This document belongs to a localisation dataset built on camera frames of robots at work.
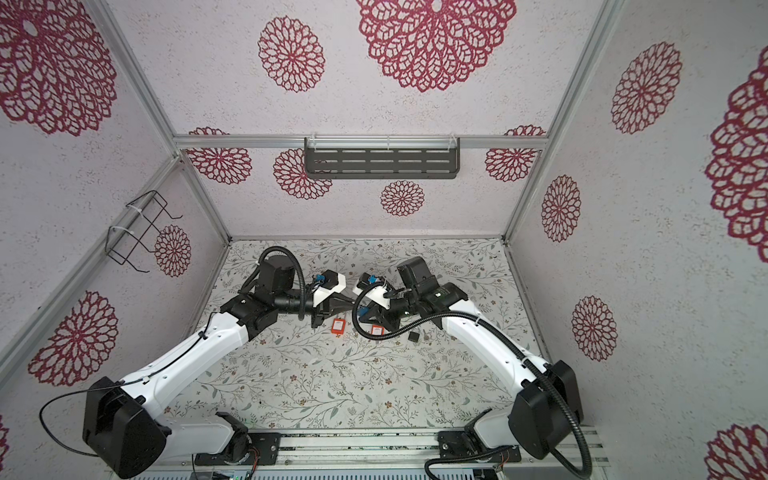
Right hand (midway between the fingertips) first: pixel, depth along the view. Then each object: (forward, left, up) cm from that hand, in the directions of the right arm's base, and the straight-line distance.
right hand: (362, 308), depth 74 cm
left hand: (-1, +2, +1) cm, 2 cm away
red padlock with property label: (+5, -3, -21) cm, 22 cm away
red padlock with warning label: (+6, +10, -21) cm, 24 cm away
